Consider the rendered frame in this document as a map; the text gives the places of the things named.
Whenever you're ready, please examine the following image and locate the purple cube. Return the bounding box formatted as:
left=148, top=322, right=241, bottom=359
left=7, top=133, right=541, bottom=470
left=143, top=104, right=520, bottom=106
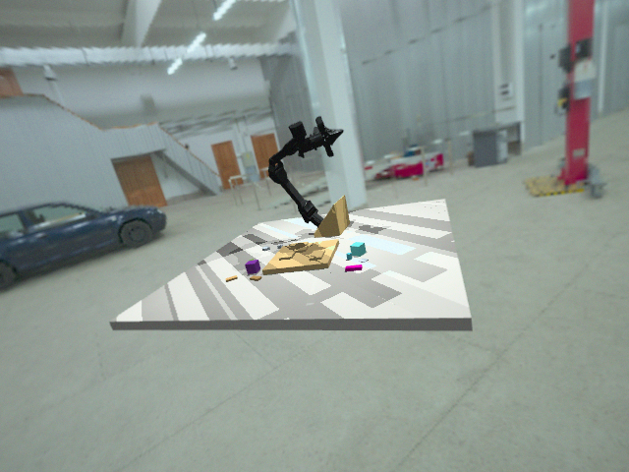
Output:
left=245, top=260, right=260, bottom=274

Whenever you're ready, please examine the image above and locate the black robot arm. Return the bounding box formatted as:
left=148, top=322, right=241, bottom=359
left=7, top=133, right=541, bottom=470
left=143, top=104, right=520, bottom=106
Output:
left=268, top=122, right=324, bottom=228

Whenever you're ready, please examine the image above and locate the large teal square block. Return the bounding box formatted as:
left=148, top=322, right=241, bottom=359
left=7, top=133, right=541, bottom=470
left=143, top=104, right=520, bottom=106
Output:
left=350, top=242, right=366, bottom=257

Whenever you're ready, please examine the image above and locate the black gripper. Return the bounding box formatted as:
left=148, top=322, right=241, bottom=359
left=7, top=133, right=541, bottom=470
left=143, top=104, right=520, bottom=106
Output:
left=309, top=116, right=344, bottom=157

